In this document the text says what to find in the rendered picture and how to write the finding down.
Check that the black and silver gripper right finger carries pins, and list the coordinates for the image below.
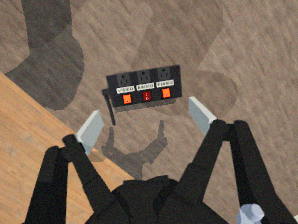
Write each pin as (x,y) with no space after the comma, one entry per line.
(259,203)

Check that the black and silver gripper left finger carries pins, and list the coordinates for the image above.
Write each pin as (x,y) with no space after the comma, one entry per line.
(49,198)

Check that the black power strip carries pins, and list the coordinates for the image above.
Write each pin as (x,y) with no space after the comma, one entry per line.
(143,86)

